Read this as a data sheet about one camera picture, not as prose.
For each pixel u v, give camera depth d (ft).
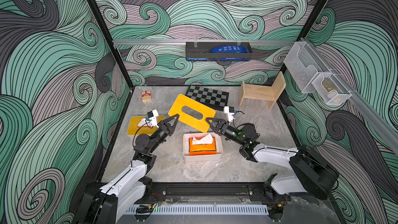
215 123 2.27
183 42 3.06
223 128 2.15
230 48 2.98
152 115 2.25
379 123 1.71
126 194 1.74
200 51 3.13
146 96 3.70
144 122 2.29
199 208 2.29
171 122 2.25
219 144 2.87
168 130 2.18
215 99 3.53
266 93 3.36
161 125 2.12
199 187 2.55
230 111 2.33
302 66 2.56
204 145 2.66
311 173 1.39
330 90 2.11
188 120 2.29
